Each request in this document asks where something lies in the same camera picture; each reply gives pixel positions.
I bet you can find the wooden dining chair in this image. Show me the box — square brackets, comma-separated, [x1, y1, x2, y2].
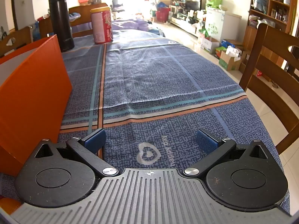
[0, 26, 33, 57]
[239, 23, 299, 155]
[68, 3, 108, 38]

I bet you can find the office chair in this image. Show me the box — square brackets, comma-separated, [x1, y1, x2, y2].
[112, 0, 125, 13]

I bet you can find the orange cardboard box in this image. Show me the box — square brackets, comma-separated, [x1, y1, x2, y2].
[0, 35, 73, 178]

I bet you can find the pink can with yellow lid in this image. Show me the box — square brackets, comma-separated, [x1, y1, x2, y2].
[91, 7, 114, 44]

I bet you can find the white printed carton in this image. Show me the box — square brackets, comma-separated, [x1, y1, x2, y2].
[201, 36, 220, 54]

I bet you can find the black thermos bottle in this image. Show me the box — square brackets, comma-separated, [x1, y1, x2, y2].
[48, 0, 75, 52]

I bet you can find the white chest freezer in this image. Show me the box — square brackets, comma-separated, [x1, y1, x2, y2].
[205, 7, 242, 43]

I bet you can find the white television stand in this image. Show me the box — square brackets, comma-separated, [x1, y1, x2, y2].
[170, 16, 206, 36]

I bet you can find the open cardboard box with paper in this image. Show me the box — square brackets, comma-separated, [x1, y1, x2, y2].
[219, 48, 242, 71]

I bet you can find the wooden shelf cabinet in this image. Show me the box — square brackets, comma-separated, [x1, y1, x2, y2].
[239, 0, 299, 74]

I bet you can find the cardboard box with red side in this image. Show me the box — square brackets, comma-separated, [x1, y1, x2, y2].
[239, 51, 264, 77]

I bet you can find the green box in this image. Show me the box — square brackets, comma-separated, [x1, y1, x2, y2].
[206, 0, 223, 9]

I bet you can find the black television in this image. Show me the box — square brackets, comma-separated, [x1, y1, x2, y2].
[186, 0, 202, 11]

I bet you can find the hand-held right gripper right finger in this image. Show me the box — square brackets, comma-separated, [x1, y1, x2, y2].
[183, 128, 269, 176]

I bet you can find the small green carton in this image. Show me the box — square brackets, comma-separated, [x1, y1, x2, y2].
[214, 47, 226, 59]

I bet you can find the orange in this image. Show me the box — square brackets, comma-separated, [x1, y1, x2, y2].
[0, 198, 22, 215]

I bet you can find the blue patterned tablecloth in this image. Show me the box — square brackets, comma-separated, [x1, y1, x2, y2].
[0, 26, 291, 216]

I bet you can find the blue carton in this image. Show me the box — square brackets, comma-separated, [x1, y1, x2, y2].
[221, 39, 236, 49]

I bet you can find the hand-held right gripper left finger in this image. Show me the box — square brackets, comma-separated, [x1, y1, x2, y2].
[35, 128, 118, 176]

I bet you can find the purple bedding pile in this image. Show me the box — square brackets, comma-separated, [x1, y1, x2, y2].
[111, 19, 150, 32]

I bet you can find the white plastic bag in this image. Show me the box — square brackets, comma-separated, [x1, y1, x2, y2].
[257, 19, 276, 28]
[253, 0, 269, 13]

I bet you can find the red plastic basket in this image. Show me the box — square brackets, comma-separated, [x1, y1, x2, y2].
[156, 7, 171, 22]

